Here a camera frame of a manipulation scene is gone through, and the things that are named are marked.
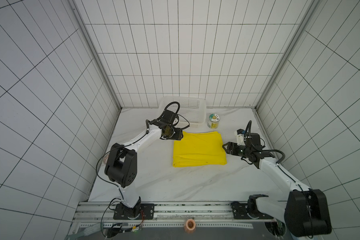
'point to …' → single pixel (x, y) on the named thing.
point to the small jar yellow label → (213, 121)
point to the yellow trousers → (197, 149)
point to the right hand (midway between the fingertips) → (228, 145)
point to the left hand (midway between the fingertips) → (178, 139)
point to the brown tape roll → (190, 226)
